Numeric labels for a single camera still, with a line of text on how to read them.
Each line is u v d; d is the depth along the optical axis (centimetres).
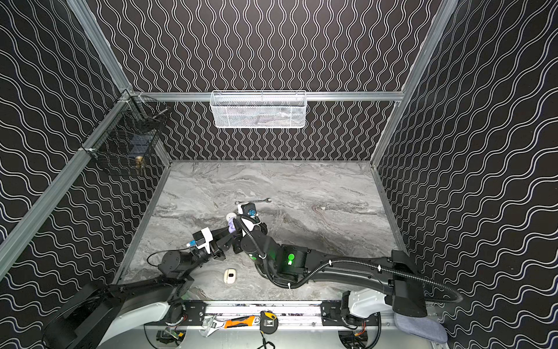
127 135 93
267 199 104
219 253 65
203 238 59
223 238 68
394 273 41
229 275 81
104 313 43
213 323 72
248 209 55
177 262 59
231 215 98
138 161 83
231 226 67
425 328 70
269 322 70
